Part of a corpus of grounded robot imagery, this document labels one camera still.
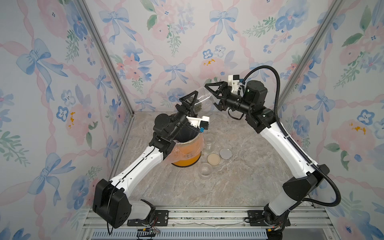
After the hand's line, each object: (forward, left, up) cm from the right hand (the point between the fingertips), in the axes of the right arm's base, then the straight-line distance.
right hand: (207, 90), depth 61 cm
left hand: (-1, +6, -1) cm, 6 cm away
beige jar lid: (-6, -6, -47) cm, 48 cm away
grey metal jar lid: (-1, -14, -49) cm, 51 cm away
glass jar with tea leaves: (+1, -3, -37) cm, 37 cm away
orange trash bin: (-13, +9, -38) cm, 41 cm away
